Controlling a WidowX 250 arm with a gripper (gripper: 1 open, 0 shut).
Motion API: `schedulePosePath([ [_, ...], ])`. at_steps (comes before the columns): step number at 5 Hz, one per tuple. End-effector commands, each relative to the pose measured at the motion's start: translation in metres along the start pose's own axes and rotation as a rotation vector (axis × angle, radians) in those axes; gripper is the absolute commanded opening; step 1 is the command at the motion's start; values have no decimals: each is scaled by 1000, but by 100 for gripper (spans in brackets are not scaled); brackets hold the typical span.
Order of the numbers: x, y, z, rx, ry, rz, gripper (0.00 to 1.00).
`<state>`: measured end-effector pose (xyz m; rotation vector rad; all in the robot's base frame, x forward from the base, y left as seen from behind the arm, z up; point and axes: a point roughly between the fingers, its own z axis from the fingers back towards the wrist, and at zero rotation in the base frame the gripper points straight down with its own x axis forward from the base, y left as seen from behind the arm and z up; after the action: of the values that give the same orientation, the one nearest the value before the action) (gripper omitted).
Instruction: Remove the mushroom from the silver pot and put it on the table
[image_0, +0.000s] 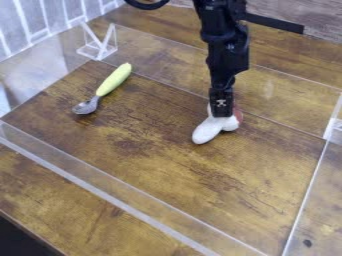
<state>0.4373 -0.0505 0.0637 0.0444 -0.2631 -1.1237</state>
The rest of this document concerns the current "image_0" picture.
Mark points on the white and red plush mushroom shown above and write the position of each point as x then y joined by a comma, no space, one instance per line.
214,125

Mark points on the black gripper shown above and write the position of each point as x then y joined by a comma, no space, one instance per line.
228,39

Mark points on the clear acrylic enclosure wall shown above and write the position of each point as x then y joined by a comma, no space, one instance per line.
115,184

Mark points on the spoon with green handle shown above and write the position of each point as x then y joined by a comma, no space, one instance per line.
110,84

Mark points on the black strip on table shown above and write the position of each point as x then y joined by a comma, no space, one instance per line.
276,23

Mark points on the clear acrylic corner bracket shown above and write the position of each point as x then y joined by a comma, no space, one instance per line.
98,49

